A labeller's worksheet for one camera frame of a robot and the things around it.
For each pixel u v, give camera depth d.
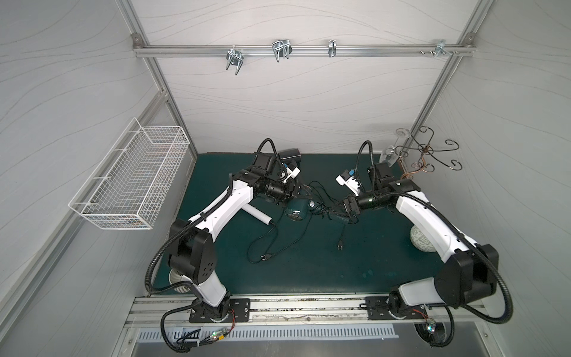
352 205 0.68
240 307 0.74
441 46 0.77
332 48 0.78
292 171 0.75
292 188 0.69
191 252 0.44
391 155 0.94
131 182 0.70
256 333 0.70
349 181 0.71
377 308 0.73
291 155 1.13
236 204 0.54
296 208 0.69
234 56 0.79
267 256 0.84
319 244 0.89
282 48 0.77
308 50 0.79
